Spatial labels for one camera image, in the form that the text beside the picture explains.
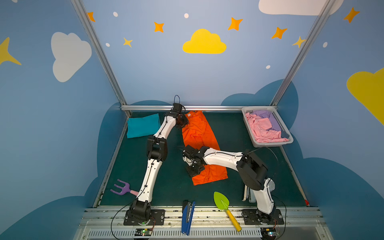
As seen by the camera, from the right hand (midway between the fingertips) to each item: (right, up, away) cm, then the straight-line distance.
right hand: (191, 173), depth 89 cm
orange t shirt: (+5, +25, +20) cm, 32 cm away
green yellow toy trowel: (+17, -12, -11) cm, 24 cm away
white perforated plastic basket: (+63, +25, +10) cm, 69 cm away
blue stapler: (-2, -15, -14) cm, 20 cm away
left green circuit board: (-23, -22, -18) cm, 37 cm away
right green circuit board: (+38, -23, -17) cm, 48 cm away
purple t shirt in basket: (+55, +38, +25) cm, 71 cm away
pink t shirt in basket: (+48, +29, +17) cm, 59 cm away
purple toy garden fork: (-37, -7, -6) cm, 38 cm away
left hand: (-2, +32, +23) cm, 39 cm away
